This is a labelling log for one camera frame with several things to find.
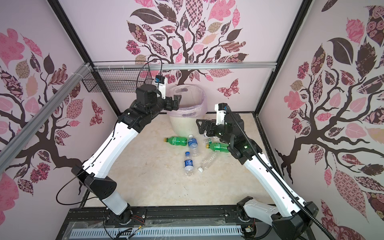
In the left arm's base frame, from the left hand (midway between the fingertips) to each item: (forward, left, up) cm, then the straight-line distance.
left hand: (172, 97), depth 70 cm
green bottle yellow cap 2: (-6, -26, -36) cm, 45 cm away
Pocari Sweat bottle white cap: (-3, -10, -38) cm, 39 cm away
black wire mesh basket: (+52, +53, -24) cm, 78 cm away
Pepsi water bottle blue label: (-18, -7, -37) cm, 42 cm away
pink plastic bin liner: (+6, -10, -10) cm, 15 cm away
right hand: (-10, -16, -5) cm, 19 cm away
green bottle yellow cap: (-1, +1, -36) cm, 36 cm away
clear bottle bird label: (-1, -21, -37) cm, 42 cm away
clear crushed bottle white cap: (-16, -18, -38) cm, 45 cm away
